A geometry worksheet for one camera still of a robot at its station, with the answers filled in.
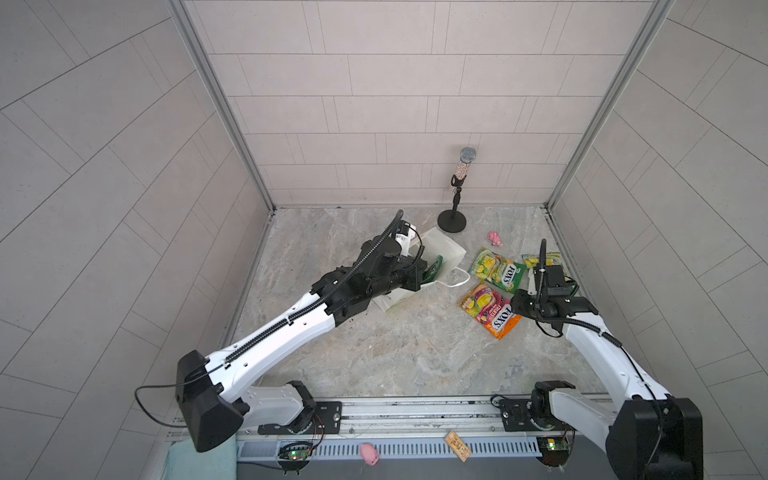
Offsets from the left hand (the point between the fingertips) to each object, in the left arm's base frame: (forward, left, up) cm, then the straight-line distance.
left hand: (437, 265), depth 67 cm
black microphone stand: (+37, -12, -28) cm, 48 cm away
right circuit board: (-33, -28, -28) cm, 51 cm away
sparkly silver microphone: (+37, -12, +2) cm, 39 cm away
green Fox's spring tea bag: (+15, -23, -26) cm, 37 cm away
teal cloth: (-35, +55, -25) cm, 70 cm away
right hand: (+2, -25, -22) cm, 33 cm away
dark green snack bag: (+7, -1, -16) cm, 17 cm away
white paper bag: (+13, 0, -11) cm, 17 cm away
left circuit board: (-34, +31, -24) cm, 52 cm away
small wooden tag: (-32, -5, -25) cm, 41 cm away
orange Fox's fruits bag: (0, -19, -25) cm, 31 cm away
